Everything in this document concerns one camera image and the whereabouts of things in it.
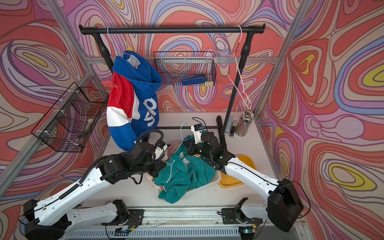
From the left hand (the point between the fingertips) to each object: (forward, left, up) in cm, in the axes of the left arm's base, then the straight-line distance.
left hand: (167, 165), depth 68 cm
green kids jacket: (-1, -7, -6) cm, 9 cm away
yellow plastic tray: (0, -32, -21) cm, 38 cm away
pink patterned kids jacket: (+2, -3, +11) cm, 12 cm away
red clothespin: (+55, +45, +8) cm, 72 cm away
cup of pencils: (+33, -45, -7) cm, 57 cm away
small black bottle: (+37, -41, -16) cm, 57 cm away
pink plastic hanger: (+60, -54, -10) cm, 81 cm away
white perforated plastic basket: (-8, +5, -12) cm, 15 cm away
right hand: (+11, -7, -1) cm, 14 cm away
